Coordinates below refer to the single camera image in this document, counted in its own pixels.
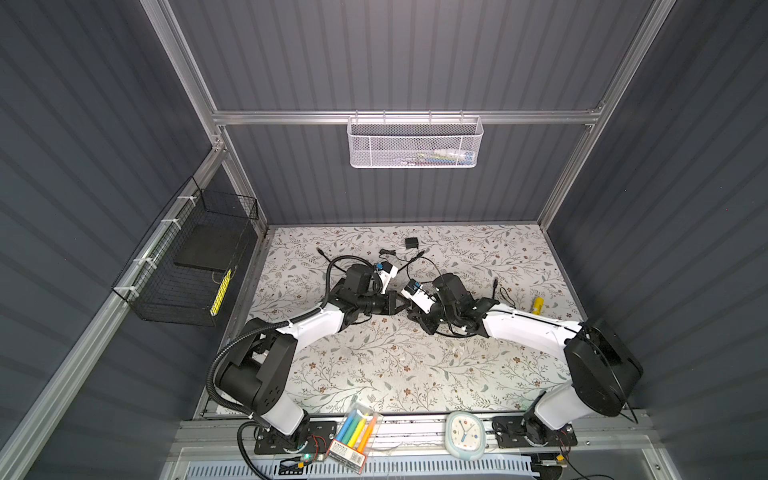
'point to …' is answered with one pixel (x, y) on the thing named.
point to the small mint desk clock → (465, 435)
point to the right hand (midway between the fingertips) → (415, 314)
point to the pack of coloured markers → (355, 439)
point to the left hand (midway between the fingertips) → (411, 303)
